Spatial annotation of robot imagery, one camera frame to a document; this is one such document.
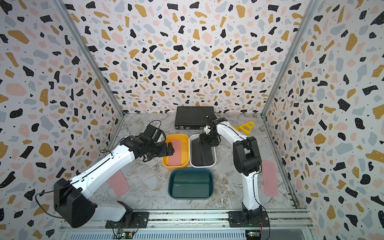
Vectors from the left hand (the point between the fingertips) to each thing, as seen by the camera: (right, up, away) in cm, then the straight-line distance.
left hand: (168, 151), depth 80 cm
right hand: (+19, +2, +16) cm, 25 cm away
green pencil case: (+12, -21, -1) cm, 24 cm away
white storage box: (+12, +6, +20) cm, 24 cm away
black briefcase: (+10, +20, +42) cm, 47 cm away
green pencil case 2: (+12, -16, +5) cm, 20 cm away
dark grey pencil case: (+14, -3, +13) cm, 20 cm away
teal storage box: (+23, -19, +4) cm, 30 cm away
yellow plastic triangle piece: (+51, +12, +33) cm, 62 cm away
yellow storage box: (+6, -3, +19) cm, 20 cm away
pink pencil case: (+1, -8, +14) cm, 16 cm away
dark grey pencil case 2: (+21, -4, +12) cm, 24 cm away
